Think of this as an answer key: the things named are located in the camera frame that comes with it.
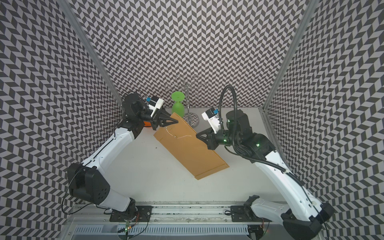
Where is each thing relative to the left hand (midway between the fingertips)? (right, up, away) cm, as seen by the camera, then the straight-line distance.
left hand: (177, 122), depth 63 cm
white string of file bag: (-2, -6, +4) cm, 8 cm away
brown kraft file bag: (+1, -7, -2) cm, 8 cm away
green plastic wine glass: (-3, +9, +22) cm, 24 cm away
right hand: (+9, -7, -2) cm, 12 cm away
